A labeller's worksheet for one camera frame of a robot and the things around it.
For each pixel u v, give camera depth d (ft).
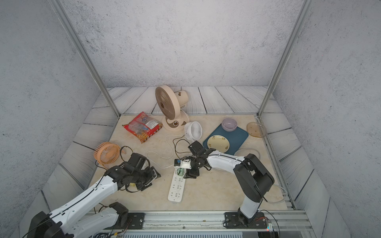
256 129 3.72
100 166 3.00
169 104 3.00
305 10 2.33
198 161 2.16
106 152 2.89
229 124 3.62
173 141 3.43
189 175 2.48
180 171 2.69
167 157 3.15
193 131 3.17
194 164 2.53
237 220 2.12
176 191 2.65
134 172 2.04
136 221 2.39
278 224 2.33
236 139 3.45
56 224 1.30
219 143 3.36
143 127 3.51
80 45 2.72
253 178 1.52
